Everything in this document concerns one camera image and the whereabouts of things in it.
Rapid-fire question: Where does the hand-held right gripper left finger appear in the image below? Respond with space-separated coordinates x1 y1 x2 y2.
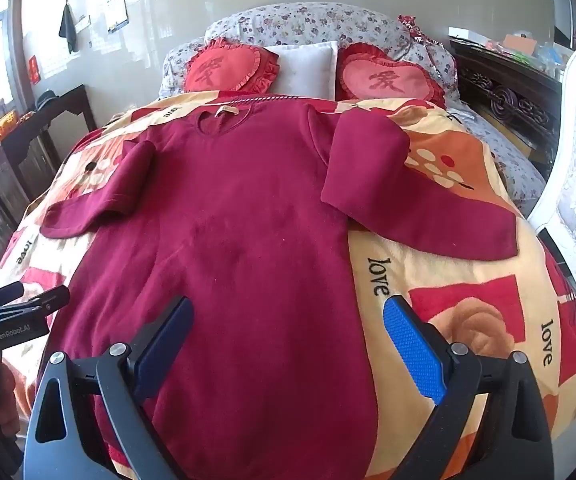
22 295 195 480

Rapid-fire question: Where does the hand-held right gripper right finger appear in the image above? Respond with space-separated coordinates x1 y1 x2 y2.
382 295 555 480

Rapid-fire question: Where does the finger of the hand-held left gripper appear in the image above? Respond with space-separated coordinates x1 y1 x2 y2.
0 285 71 318
0 281 25 306

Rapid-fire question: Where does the maroon long-sleeved sweater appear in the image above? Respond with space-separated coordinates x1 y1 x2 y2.
39 101 520 480

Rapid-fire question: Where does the orange printed blanket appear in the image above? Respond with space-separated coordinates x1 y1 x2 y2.
0 91 576 480

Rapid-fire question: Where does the orange box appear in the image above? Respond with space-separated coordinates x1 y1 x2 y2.
0 112 20 142

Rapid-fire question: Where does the dark wooden side table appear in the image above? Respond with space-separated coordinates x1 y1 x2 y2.
0 85 98 221

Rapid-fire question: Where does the floral bed sheet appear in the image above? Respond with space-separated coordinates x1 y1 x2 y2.
448 105 546 208

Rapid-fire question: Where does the dark hanging cloth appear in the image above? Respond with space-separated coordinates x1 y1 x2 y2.
58 2 81 56

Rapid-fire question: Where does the carved dark wooden cabinet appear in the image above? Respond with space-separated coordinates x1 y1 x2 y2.
448 37 564 166

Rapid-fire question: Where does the red heart-shaped pillow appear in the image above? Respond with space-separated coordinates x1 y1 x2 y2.
335 42 449 108
184 37 281 95

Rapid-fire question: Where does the white pillow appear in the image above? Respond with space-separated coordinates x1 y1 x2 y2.
263 40 340 100

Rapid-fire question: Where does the red patterned fabric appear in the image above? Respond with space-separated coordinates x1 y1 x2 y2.
398 15 449 52

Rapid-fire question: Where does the pile of colourful clutter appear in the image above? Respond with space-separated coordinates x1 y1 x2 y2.
485 32 569 77

